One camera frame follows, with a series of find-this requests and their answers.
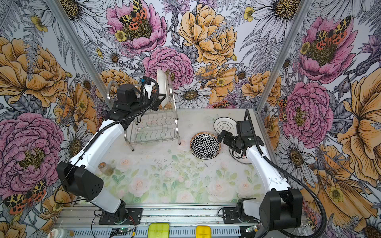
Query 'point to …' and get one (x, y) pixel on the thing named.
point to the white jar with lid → (60, 233)
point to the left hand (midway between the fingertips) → (164, 98)
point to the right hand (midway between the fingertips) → (223, 145)
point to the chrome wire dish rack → (153, 125)
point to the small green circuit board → (121, 231)
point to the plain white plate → (242, 159)
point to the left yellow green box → (158, 230)
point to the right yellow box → (203, 231)
